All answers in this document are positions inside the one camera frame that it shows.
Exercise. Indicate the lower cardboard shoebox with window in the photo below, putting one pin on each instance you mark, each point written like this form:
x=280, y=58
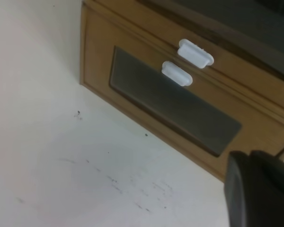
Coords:
x=205, y=121

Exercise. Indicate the white drawer handle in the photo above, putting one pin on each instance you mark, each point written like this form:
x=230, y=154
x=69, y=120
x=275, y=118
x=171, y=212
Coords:
x=176, y=74
x=194, y=54

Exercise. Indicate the cardboard drawer with window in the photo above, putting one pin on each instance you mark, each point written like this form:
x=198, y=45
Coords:
x=252, y=30

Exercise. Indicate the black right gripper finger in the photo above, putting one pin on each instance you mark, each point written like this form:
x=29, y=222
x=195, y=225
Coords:
x=254, y=190

